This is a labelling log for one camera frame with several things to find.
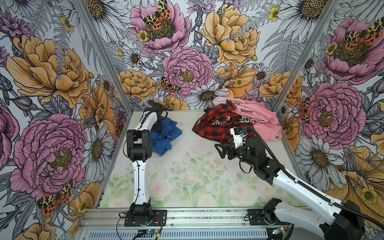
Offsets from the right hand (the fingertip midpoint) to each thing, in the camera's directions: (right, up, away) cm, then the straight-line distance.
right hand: (222, 147), depth 76 cm
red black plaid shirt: (+2, +13, +35) cm, 37 cm away
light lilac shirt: (+5, +29, +35) cm, 46 cm away
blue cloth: (-36, +1, +20) cm, 41 cm away
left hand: (-43, +6, +27) cm, 51 cm away
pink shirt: (+35, +13, +31) cm, 49 cm away
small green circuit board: (+24, -39, -5) cm, 46 cm away
